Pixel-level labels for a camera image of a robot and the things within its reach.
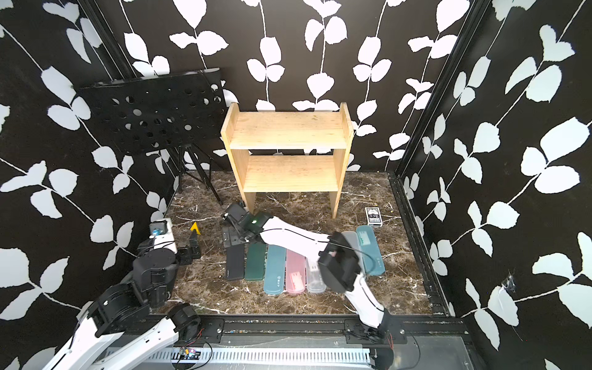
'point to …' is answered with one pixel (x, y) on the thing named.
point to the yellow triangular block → (194, 227)
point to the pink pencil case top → (295, 272)
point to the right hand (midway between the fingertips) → (233, 234)
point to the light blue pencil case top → (275, 270)
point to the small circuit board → (189, 354)
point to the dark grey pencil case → (235, 262)
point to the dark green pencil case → (255, 256)
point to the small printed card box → (374, 216)
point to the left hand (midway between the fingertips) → (181, 231)
